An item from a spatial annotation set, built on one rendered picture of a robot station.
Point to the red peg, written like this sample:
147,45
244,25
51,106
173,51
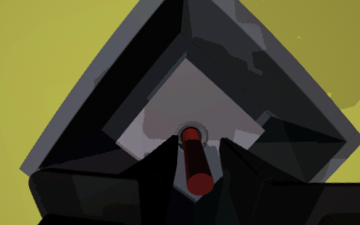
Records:
199,178

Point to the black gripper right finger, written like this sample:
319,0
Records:
262,194

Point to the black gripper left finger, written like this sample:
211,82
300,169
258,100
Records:
139,195

